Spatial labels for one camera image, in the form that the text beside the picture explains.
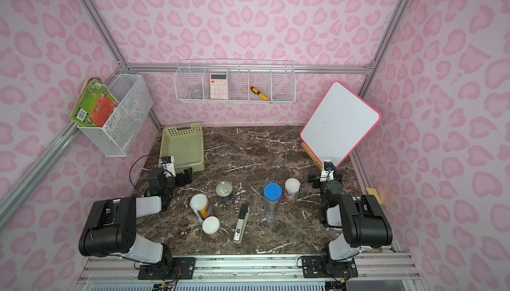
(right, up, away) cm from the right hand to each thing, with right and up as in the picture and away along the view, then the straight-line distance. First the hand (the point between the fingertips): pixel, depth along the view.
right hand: (322, 164), depth 90 cm
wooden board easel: (+1, -1, +8) cm, 8 cm away
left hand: (-66, -2, +5) cm, 66 cm away
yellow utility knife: (-29, +34, +8) cm, 45 cm away
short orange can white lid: (-47, -22, -13) cm, 54 cm away
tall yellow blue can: (-51, -13, -13) cm, 55 cm away
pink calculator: (-48, +35, +5) cm, 60 cm away
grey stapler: (-35, -19, -7) cm, 41 cm away
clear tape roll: (-59, +33, +6) cm, 68 cm away
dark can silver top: (-44, -12, -1) cm, 45 cm away
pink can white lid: (-15, -8, -8) cm, 19 cm away
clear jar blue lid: (-23, -8, -18) cm, 30 cm away
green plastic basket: (-71, +10, +22) cm, 75 cm away
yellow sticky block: (+27, -14, +6) cm, 31 cm away
